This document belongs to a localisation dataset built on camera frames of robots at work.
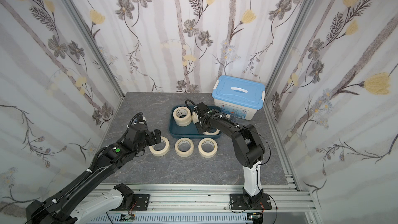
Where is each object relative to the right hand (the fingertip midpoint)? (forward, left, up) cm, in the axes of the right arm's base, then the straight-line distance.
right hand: (205, 123), depth 94 cm
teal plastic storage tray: (+1, +10, -12) cm, 16 cm away
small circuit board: (-49, +36, -6) cm, 61 cm away
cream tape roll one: (-18, +25, -6) cm, 31 cm away
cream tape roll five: (+5, +7, -3) cm, 9 cm away
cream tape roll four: (-13, -2, -8) cm, 15 cm away
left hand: (-13, +27, +10) cm, 31 cm away
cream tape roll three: (-13, +13, -8) cm, 20 cm away
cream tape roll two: (+9, +16, -6) cm, 19 cm away
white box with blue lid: (+15, -20, +8) cm, 26 cm away
